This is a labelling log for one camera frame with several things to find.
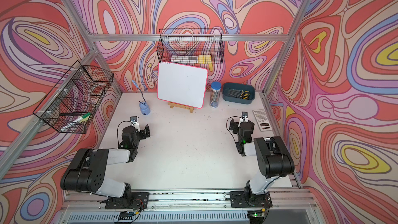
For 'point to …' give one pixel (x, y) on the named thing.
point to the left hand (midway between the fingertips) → (140, 125)
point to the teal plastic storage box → (239, 86)
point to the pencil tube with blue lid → (215, 92)
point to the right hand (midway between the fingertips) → (241, 123)
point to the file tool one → (241, 94)
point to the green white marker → (79, 120)
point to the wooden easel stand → (172, 104)
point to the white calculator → (262, 120)
